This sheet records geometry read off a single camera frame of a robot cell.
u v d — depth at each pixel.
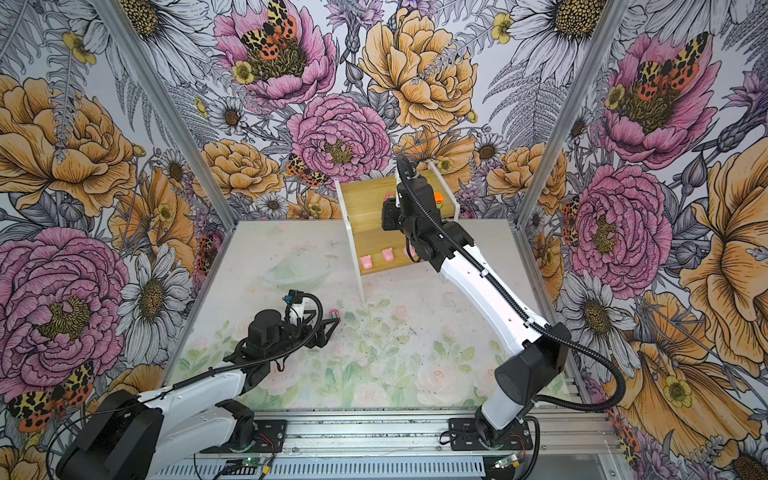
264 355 0.66
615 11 0.71
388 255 0.89
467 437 0.73
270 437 0.74
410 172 0.61
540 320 0.45
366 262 0.87
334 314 0.96
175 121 0.92
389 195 0.83
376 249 0.92
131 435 0.42
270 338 0.68
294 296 0.75
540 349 0.43
